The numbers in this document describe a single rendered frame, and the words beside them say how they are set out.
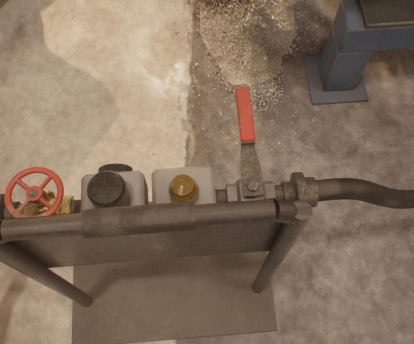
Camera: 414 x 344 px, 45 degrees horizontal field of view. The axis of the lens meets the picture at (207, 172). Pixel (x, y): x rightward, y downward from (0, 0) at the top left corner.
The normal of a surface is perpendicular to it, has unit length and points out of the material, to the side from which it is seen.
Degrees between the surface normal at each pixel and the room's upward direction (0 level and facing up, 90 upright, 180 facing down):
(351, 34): 90
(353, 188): 24
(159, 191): 0
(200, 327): 0
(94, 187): 0
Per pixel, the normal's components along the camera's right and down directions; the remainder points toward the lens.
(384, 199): 0.56, 0.41
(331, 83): 0.07, 0.92
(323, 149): 0.00, -0.37
